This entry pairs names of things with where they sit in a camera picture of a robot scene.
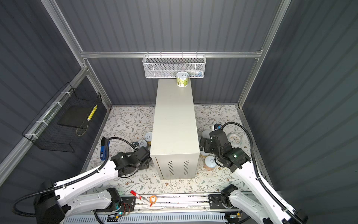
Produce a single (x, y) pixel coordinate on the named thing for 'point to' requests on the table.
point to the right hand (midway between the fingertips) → (209, 142)
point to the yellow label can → (204, 154)
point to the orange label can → (209, 163)
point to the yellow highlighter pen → (91, 115)
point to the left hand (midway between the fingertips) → (143, 162)
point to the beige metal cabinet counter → (175, 147)
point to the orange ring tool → (150, 198)
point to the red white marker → (141, 198)
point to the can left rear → (148, 136)
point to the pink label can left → (142, 143)
